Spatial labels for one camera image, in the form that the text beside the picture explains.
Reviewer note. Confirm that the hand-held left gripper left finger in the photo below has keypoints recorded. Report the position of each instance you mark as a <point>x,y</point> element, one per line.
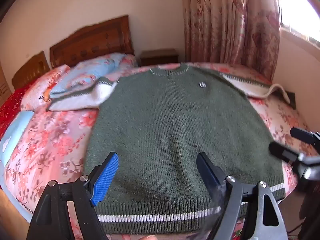
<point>107,175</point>

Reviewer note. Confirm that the light blue pillow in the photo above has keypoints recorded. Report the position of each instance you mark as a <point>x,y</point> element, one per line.
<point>13,135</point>

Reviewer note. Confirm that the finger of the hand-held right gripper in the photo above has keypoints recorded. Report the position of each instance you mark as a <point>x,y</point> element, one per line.
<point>282,151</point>
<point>305,135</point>

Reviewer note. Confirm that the large carved wooden headboard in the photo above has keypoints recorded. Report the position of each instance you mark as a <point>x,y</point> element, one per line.
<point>95,40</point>

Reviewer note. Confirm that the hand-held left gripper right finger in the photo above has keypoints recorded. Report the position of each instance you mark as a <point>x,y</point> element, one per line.
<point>207,173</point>

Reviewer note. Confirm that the green knitted sweater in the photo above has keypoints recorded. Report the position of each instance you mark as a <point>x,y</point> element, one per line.
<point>162,120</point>

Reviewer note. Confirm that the window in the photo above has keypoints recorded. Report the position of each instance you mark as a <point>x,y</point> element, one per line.
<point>300,10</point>

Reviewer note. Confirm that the small wooden headboard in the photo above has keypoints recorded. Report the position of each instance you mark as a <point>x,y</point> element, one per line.
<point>31,70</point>

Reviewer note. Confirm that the pink floral curtain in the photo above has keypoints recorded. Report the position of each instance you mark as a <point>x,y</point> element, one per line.
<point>225,22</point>

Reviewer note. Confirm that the blue floral folded quilt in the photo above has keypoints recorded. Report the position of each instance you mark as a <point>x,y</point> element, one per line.
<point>82,75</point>

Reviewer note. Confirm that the pink floral pillow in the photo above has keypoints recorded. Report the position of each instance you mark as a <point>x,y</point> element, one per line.
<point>40,87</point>

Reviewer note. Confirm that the dark wooden nightstand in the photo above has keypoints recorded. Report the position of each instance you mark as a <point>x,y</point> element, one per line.
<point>158,57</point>

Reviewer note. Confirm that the bed with floral sheet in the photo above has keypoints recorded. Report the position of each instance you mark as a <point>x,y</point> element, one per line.
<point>50,142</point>

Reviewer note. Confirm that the red patterned cloth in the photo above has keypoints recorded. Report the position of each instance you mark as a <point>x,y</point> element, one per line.
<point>10,107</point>

